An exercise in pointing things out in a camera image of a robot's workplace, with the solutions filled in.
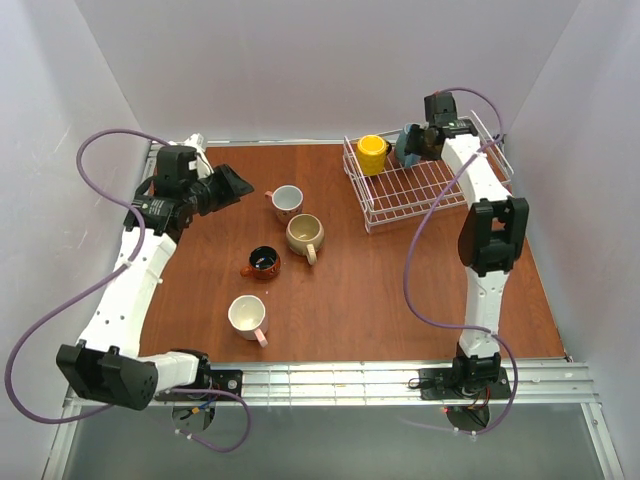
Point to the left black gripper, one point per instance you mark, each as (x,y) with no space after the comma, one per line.
(223,187)

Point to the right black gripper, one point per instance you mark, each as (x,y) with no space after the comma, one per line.
(415,141)

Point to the blue mug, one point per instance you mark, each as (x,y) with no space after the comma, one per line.
(406,160)

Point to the white mug brown dots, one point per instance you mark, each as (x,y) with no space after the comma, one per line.
(287,202)

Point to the yellow textured cup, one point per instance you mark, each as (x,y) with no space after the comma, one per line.
(371,153)

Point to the beige round mug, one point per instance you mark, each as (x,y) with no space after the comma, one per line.
(305,236)

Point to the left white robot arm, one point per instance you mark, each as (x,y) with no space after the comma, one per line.
(105,365)

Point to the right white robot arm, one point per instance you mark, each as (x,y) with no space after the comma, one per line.
(490,242)

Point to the brown black mug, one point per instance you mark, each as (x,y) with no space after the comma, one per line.
(264,263)

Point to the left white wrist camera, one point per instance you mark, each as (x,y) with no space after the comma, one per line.
(198,142)

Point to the white wire dish rack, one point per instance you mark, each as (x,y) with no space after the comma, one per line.
(399,193)

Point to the white mug pink handle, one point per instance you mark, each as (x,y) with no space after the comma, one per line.
(248,317)

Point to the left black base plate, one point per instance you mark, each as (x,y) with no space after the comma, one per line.
(227,380)

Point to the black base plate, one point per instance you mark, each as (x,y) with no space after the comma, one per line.
(227,380)
(435,384)

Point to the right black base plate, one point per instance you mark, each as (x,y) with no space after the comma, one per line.
(435,384)

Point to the aluminium frame rail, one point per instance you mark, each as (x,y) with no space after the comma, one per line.
(325,382)

